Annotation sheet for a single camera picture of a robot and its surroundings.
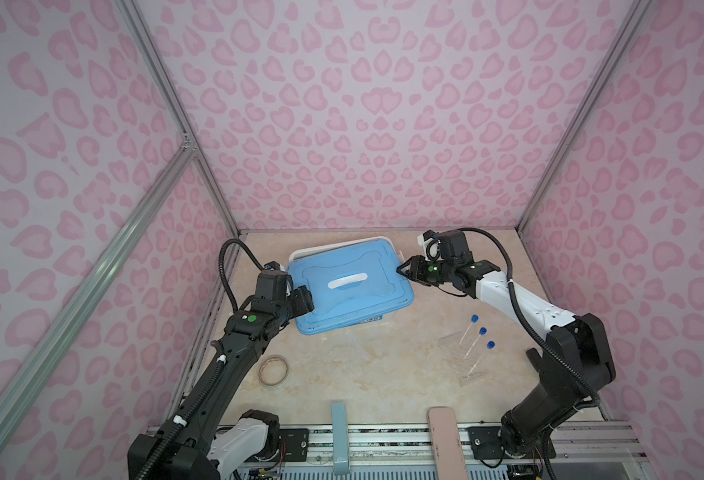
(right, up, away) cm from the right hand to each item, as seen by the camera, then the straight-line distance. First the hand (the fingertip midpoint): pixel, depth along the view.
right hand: (402, 268), depth 84 cm
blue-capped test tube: (+18, -14, -5) cm, 23 cm away
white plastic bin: (-17, +7, +9) cm, 20 cm away
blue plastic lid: (-14, -5, -2) cm, 15 cm away
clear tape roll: (-37, -29, +2) cm, 47 cm away
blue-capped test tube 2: (+20, -19, -10) cm, 29 cm away
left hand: (-27, -6, -4) cm, 28 cm away
